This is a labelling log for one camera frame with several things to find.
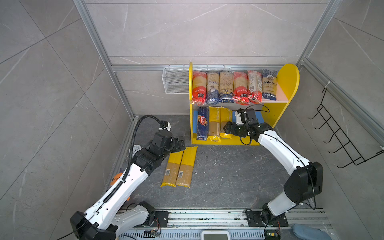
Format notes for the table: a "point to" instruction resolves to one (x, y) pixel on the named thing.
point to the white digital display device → (215, 235)
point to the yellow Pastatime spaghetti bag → (214, 115)
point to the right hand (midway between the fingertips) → (228, 127)
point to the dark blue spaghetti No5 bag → (202, 123)
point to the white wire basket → (176, 80)
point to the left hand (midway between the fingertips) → (176, 136)
